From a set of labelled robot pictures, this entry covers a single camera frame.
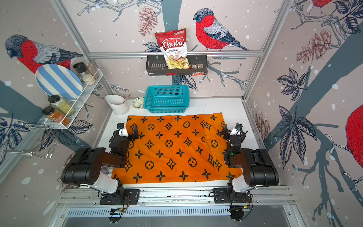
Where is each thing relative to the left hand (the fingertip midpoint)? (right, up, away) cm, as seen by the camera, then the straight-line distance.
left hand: (131, 123), depth 90 cm
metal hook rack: (-30, -4, -34) cm, 45 cm away
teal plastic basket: (+19, +18, +32) cm, 41 cm away
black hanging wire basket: (+16, +39, +5) cm, 43 cm away
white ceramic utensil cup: (-15, +13, +12) cm, 23 cm away
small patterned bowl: (-4, +14, +26) cm, 30 cm away
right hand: (+66, -1, 0) cm, 66 cm away
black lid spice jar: (-24, +28, -8) cm, 38 cm away
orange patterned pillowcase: (+30, -17, +1) cm, 34 cm away
